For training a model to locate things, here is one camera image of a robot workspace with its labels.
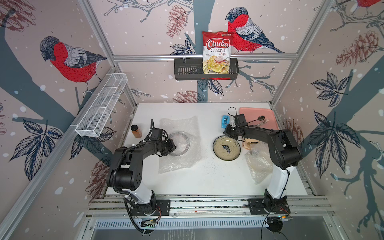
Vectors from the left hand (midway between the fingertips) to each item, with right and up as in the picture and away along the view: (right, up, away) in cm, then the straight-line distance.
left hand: (178, 145), depth 94 cm
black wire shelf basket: (+9, +53, +12) cm, 55 cm away
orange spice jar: (-28, +9, +2) cm, 30 cm away
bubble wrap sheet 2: (+49, -7, -9) cm, 50 cm away
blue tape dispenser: (+33, +16, +13) cm, 38 cm away
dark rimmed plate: (+3, +2, +2) cm, 4 cm away
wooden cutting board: (+44, +1, 0) cm, 44 cm away
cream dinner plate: (+31, -2, +1) cm, 31 cm away
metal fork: (+62, +15, +14) cm, 66 cm away
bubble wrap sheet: (+7, +11, +13) cm, 18 cm away
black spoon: (+61, +18, +16) cm, 65 cm away
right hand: (+30, +9, +7) cm, 32 cm away
